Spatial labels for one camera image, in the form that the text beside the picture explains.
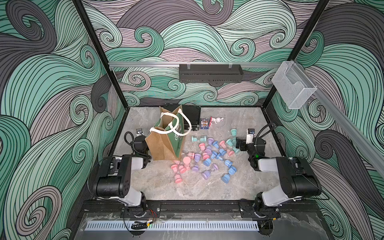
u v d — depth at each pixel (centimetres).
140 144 71
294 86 77
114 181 45
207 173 84
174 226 70
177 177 83
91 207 75
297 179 45
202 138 98
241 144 86
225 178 81
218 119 109
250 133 81
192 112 114
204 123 107
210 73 103
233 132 103
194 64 93
